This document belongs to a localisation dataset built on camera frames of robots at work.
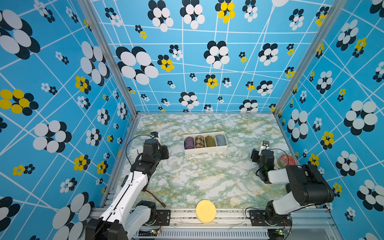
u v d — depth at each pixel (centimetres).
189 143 95
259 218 72
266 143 81
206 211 74
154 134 71
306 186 45
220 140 97
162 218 74
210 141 96
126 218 44
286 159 91
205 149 95
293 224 72
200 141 96
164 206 77
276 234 71
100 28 76
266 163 72
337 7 68
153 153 62
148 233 71
